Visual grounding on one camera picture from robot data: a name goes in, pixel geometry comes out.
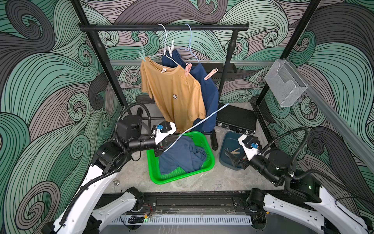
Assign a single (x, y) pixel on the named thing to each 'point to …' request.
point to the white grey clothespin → (226, 154)
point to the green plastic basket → (154, 161)
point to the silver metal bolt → (116, 183)
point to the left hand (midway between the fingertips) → (176, 133)
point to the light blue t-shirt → (183, 154)
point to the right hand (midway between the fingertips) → (232, 143)
